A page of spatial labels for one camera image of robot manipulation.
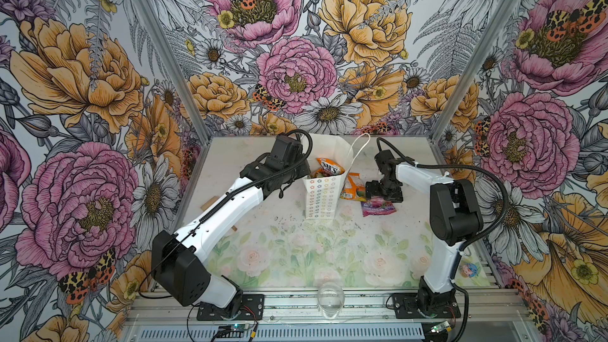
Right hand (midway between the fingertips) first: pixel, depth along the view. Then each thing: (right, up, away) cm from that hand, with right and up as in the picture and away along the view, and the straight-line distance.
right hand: (380, 204), depth 95 cm
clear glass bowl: (-21, -27, -19) cm, 39 cm away
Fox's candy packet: (-20, +15, -4) cm, 25 cm away
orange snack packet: (-10, +6, +2) cm, 12 cm away
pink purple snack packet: (-2, 0, -1) cm, 2 cm away
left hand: (-29, +14, -16) cm, 36 cm away
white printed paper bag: (-24, +7, -16) cm, 30 cm away
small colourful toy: (+23, -17, -19) cm, 34 cm away
